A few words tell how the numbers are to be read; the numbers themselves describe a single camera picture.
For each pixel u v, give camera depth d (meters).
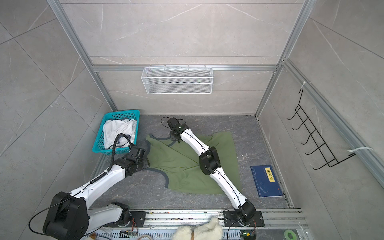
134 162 0.66
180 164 0.92
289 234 0.70
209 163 0.70
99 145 0.94
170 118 0.91
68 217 0.40
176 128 0.81
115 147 0.97
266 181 0.86
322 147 0.63
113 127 1.04
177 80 1.00
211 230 0.62
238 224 0.71
